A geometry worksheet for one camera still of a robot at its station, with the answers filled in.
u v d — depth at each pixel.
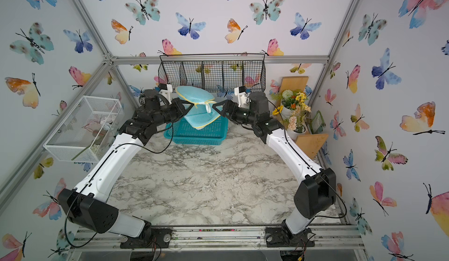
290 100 0.98
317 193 0.43
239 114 0.67
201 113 0.74
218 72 0.98
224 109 0.65
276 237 0.74
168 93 0.66
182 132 1.10
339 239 0.74
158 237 0.73
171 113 0.63
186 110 0.68
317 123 1.11
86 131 0.73
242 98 0.68
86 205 0.39
